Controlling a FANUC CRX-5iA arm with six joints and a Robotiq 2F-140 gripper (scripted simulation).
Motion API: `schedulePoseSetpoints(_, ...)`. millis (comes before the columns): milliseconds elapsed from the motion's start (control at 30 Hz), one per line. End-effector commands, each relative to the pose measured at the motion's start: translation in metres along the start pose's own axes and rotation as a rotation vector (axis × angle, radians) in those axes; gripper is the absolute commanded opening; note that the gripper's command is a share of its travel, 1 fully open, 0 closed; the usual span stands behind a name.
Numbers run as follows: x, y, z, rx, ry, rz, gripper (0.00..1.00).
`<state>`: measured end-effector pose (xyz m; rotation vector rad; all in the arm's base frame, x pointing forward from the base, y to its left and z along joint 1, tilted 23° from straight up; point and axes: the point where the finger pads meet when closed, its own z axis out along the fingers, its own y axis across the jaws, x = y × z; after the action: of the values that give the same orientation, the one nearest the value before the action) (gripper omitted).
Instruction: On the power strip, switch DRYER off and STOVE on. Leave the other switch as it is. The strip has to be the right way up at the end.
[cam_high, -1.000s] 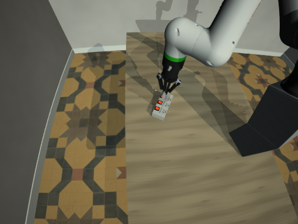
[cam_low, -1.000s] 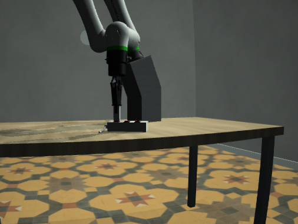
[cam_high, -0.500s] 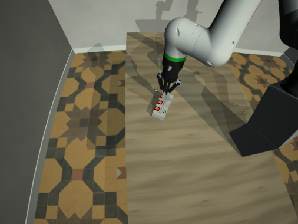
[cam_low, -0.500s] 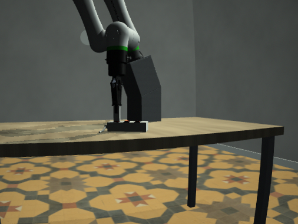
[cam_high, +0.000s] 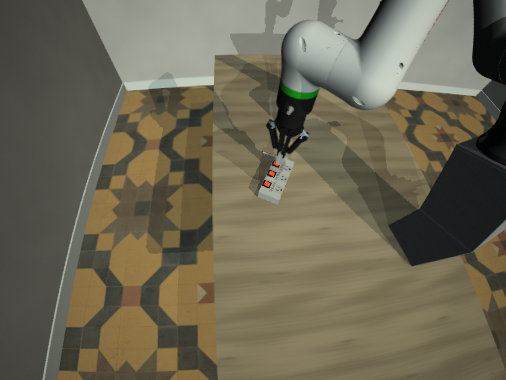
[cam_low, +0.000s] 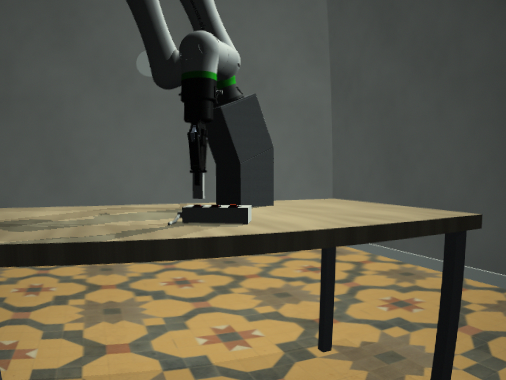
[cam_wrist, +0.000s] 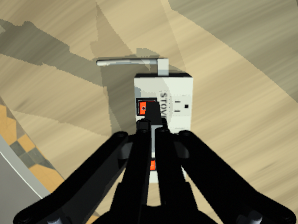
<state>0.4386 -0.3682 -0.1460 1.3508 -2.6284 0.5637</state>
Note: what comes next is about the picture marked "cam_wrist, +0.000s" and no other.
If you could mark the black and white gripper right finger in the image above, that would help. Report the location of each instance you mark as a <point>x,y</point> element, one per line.
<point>231,197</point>

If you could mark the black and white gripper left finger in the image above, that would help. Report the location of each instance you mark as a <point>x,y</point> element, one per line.
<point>76,199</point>

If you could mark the white power strip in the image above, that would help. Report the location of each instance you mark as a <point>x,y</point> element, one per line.
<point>173,91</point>

